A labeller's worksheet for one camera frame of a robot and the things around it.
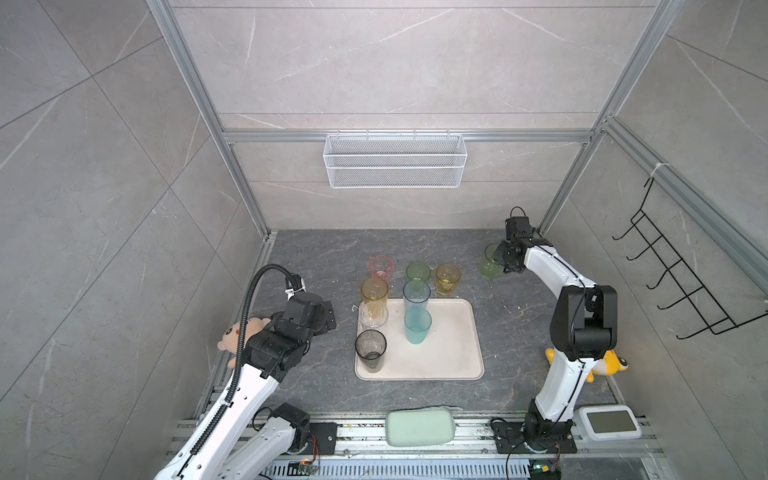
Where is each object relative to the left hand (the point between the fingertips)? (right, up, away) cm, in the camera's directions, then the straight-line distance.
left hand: (314, 306), depth 75 cm
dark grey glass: (+14, -14, +9) cm, 21 cm away
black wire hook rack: (+85, +3, -10) cm, 86 cm away
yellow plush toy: (+80, -17, +5) cm, 82 cm away
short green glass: (+29, +8, +23) cm, 38 cm away
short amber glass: (+40, +6, +29) cm, 50 cm away
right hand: (+59, +13, +23) cm, 65 cm away
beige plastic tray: (+38, -16, +14) cm, 44 cm away
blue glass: (+28, +1, +16) cm, 32 cm away
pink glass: (+16, +9, +29) cm, 35 cm away
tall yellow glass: (+14, +1, +19) cm, 24 cm away
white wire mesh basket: (+21, +46, +26) cm, 57 cm away
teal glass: (+28, -8, +16) cm, 33 cm away
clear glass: (+14, -6, +4) cm, 16 cm away
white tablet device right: (+74, -29, -1) cm, 79 cm away
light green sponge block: (+25, -29, -3) cm, 38 cm away
